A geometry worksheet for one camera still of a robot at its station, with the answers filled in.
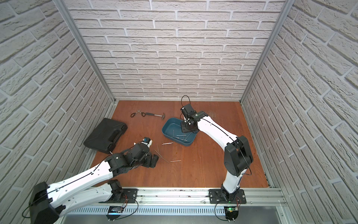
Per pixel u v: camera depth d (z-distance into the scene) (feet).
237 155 1.49
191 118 2.03
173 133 3.20
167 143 3.09
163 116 3.59
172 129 3.31
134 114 3.62
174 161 2.85
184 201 2.39
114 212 2.29
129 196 2.42
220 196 2.14
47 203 1.29
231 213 2.32
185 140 3.11
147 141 2.32
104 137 2.93
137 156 1.90
